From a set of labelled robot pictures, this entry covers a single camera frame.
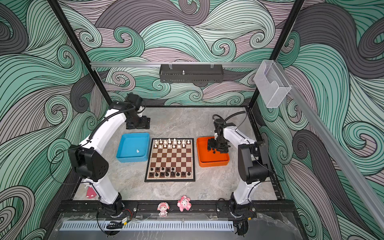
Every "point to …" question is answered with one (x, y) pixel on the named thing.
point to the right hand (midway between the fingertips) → (214, 150)
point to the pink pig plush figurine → (184, 203)
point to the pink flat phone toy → (91, 193)
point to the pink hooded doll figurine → (163, 207)
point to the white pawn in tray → (137, 151)
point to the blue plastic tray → (134, 147)
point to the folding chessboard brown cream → (171, 159)
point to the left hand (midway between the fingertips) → (143, 125)
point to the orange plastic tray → (208, 158)
